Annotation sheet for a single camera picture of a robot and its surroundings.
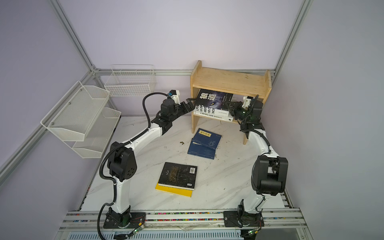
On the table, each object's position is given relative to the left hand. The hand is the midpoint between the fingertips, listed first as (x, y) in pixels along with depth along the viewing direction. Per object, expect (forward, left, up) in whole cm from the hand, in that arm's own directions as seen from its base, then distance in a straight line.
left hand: (193, 102), depth 85 cm
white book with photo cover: (-5, -18, -8) cm, 20 cm away
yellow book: (-41, +4, -31) cm, 52 cm away
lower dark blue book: (-12, -3, -32) cm, 34 cm away
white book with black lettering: (-3, -11, -4) cm, 12 cm away
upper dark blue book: (-4, -10, -29) cm, 31 cm away
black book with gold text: (-32, +8, -29) cm, 44 cm away
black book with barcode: (+1, -12, +1) cm, 12 cm away
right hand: (-4, -17, +3) cm, 18 cm away
